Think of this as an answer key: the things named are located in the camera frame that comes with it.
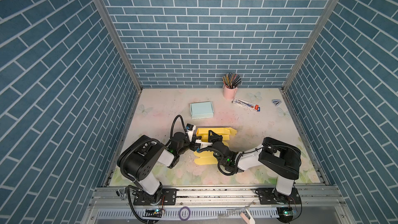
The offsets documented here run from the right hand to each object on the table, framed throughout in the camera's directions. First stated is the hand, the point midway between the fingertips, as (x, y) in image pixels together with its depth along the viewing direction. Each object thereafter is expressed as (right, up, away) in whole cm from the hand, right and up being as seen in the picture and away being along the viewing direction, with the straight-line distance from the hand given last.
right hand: (211, 128), depth 86 cm
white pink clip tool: (+16, -35, -18) cm, 43 cm away
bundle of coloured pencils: (+15, +31, +24) cm, 42 cm away
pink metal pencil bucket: (+14, +21, +25) cm, 35 cm away
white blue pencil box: (+27, +13, +25) cm, 39 cm away
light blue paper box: (-6, +10, +19) cm, 22 cm away
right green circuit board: (+34, -37, -16) cm, 52 cm away
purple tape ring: (-10, -36, -16) cm, 40 cm away
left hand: (-6, -6, +5) cm, 10 cm away
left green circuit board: (-27, -37, -15) cm, 48 cm away
